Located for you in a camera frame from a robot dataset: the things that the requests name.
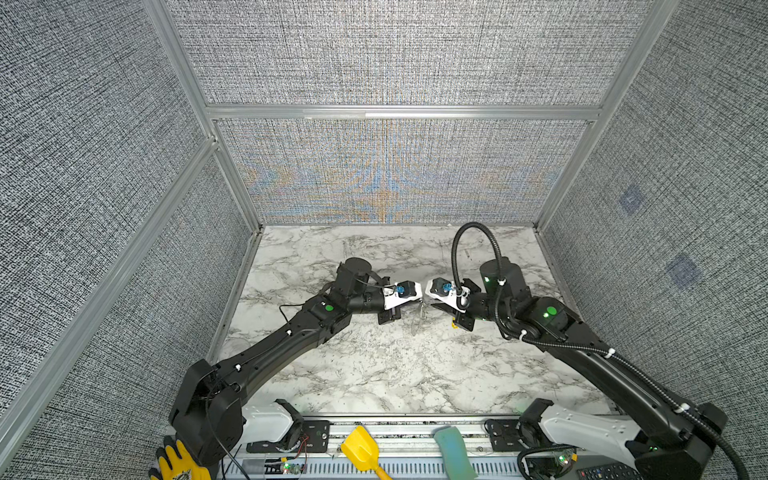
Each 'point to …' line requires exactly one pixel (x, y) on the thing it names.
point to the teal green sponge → (456, 460)
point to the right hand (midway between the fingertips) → (436, 293)
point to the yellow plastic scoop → (361, 449)
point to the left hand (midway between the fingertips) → (415, 297)
